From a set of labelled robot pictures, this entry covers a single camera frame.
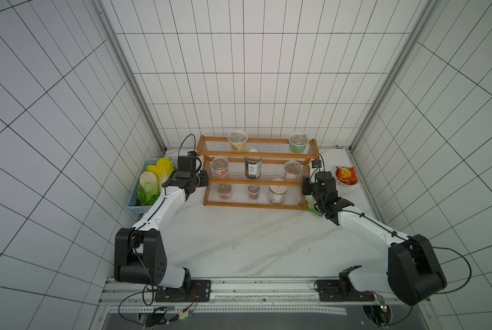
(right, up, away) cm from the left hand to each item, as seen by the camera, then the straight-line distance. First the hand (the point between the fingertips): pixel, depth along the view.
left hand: (202, 179), depth 89 cm
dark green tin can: (+23, +5, -8) cm, 24 cm away
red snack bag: (+70, +1, +11) cm, 71 cm away
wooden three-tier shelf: (+31, +11, -8) cm, 34 cm away
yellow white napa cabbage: (-22, +3, +10) cm, 25 cm away
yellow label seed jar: (+17, +16, -13) cm, 26 cm away
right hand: (+43, +2, -1) cm, 43 cm away
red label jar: (+9, +6, -3) cm, 11 cm away
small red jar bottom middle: (+23, -6, +3) cm, 24 cm away
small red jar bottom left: (+9, -5, +3) cm, 11 cm away
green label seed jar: (+40, +15, -13) cm, 44 cm away
